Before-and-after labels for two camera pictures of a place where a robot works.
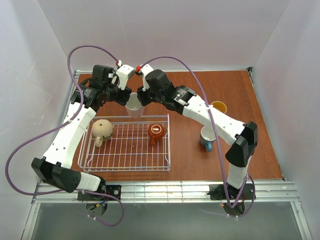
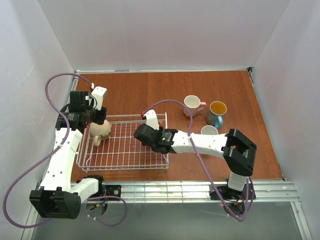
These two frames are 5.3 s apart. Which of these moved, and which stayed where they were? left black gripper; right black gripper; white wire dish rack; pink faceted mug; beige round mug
Moved: right black gripper; pink faceted mug; left black gripper
Stayed: beige round mug; white wire dish rack
